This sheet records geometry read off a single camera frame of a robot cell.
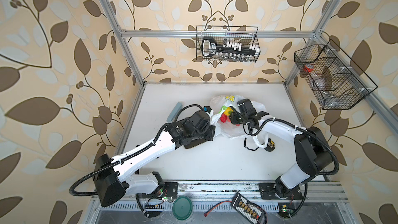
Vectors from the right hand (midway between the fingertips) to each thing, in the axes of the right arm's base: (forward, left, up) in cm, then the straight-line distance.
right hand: (233, 118), depth 92 cm
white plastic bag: (+1, +10, +14) cm, 17 cm away
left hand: (-15, +12, +12) cm, 22 cm away
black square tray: (-12, +24, -7) cm, 27 cm away
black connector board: (-45, -1, -6) cm, 45 cm away
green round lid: (-43, +27, +2) cm, 51 cm away
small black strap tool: (-16, -20, -6) cm, 26 cm away
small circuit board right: (-46, -19, -10) cm, 50 cm away
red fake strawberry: (+3, +5, -4) cm, 7 cm away
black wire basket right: (0, -46, +27) cm, 54 cm away
